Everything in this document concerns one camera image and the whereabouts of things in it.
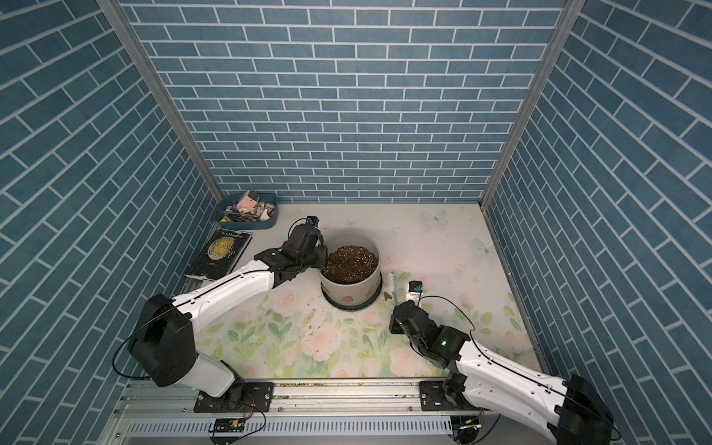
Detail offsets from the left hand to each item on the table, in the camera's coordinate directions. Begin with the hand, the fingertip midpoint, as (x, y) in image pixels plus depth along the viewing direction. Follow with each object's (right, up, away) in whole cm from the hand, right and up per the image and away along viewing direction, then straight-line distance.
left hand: (329, 251), depth 87 cm
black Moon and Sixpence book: (-43, -3, +15) cm, 45 cm away
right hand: (+20, -17, -5) cm, 27 cm away
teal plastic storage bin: (-45, +13, +28) cm, 55 cm away
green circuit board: (-24, -44, -15) cm, 53 cm away
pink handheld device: (-37, +18, +25) cm, 48 cm away
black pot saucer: (+7, -18, +1) cm, 20 cm away
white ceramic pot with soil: (+7, -7, 0) cm, 10 cm away
